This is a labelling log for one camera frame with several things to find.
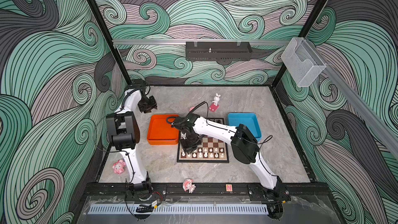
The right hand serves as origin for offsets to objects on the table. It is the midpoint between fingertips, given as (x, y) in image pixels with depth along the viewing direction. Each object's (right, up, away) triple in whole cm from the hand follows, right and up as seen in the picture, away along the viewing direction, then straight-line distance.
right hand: (187, 153), depth 83 cm
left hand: (-21, +25, +12) cm, 35 cm away
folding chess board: (+14, +1, +3) cm, 14 cm away
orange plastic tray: (-19, +8, +14) cm, 25 cm away
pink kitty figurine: (-35, -5, -5) cm, 36 cm away
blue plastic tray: (+40, +15, +17) cm, 46 cm away
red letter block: (+21, -14, -9) cm, 27 cm away
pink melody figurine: (+1, -12, -10) cm, 15 cm away
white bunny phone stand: (+18, +25, +24) cm, 39 cm away
